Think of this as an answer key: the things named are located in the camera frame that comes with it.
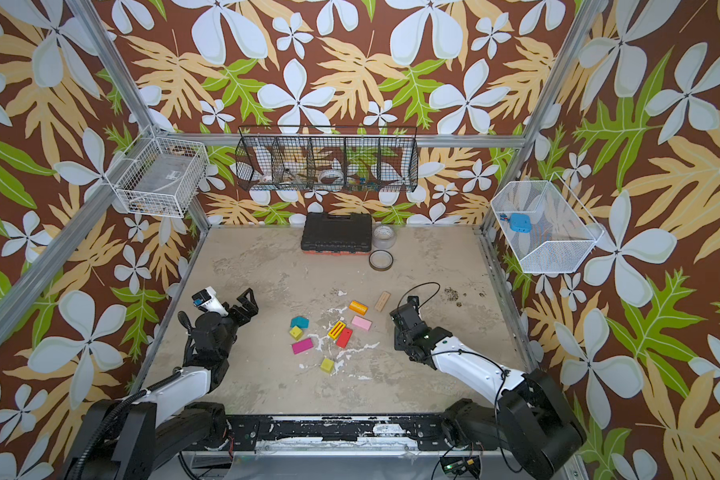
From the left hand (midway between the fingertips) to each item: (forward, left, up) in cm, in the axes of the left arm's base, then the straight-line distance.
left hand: (237, 292), depth 86 cm
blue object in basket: (+16, -83, +14) cm, 85 cm away
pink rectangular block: (-4, -36, -12) cm, 39 cm away
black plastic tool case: (+34, -27, -11) cm, 45 cm away
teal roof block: (-4, -18, -10) cm, 20 cm away
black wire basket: (+40, -25, +19) cm, 51 cm away
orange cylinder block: (+2, -35, -12) cm, 37 cm away
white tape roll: (+37, -26, +14) cm, 47 cm away
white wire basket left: (+27, +25, +21) cm, 42 cm away
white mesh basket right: (+13, -88, +15) cm, 90 cm away
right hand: (-8, -49, -9) cm, 50 cm away
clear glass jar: (+33, -46, -11) cm, 58 cm away
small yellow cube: (-8, -17, -10) cm, 21 cm away
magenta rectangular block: (-11, -19, -12) cm, 25 cm away
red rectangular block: (-8, -31, -13) cm, 35 cm away
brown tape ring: (+21, -44, -11) cm, 50 cm away
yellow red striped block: (-6, -29, -11) cm, 31 cm away
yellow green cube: (-18, -27, -11) cm, 34 cm away
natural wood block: (+4, -44, -12) cm, 46 cm away
